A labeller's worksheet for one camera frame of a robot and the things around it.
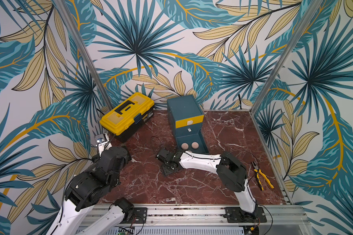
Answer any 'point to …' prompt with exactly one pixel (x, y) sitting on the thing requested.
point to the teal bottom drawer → (198, 138)
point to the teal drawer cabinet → (186, 116)
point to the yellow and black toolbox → (128, 118)
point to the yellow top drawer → (189, 121)
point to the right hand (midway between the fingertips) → (167, 169)
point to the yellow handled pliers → (258, 173)
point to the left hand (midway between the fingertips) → (116, 152)
